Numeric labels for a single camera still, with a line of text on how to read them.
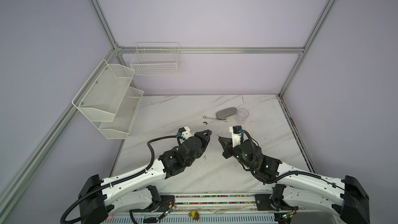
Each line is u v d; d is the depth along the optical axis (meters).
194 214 0.69
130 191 0.45
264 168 0.56
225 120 1.07
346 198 0.41
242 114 1.04
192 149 0.52
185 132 0.67
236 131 0.63
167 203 0.74
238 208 0.73
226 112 1.07
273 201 0.65
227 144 0.68
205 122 1.04
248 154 0.53
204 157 0.89
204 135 0.71
